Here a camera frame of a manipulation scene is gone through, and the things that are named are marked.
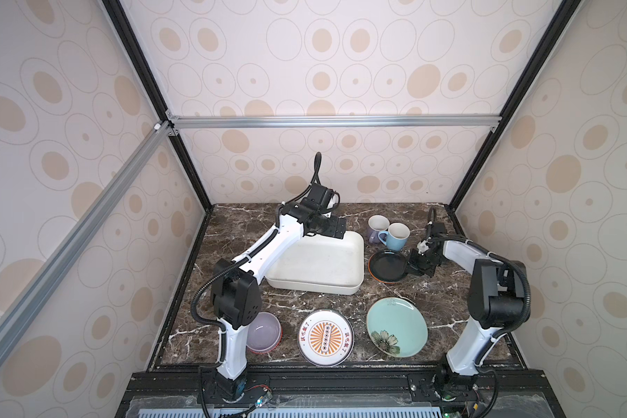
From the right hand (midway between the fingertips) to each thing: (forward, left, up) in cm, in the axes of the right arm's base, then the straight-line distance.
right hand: (408, 267), depth 97 cm
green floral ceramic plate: (-22, +8, -1) cm, 23 cm away
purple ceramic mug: (+19, +9, +3) cm, 21 cm away
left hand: (+5, +25, +20) cm, 33 cm away
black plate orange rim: (-1, +8, +1) cm, 8 cm away
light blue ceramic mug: (+9, +4, +7) cm, 12 cm away
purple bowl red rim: (-24, +51, +1) cm, 56 cm away
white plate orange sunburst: (-25, +31, -1) cm, 40 cm away
